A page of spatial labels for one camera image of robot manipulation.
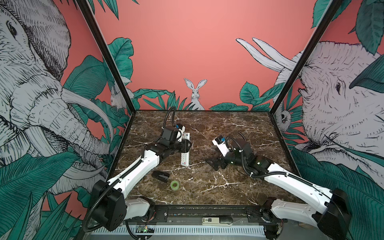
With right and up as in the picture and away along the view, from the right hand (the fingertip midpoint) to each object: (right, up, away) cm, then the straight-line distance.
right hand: (209, 154), depth 73 cm
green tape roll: (-19, -21, +10) cm, 30 cm away
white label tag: (0, -31, -4) cm, 31 cm away
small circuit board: (-32, -35, -3) cm, 48 cm away
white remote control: (-13, -2, +5) cm, 14 cm away
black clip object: (-27, -15, +12) cm, 33 cm away
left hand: (-11, +5, +7) cm, 14 cm away
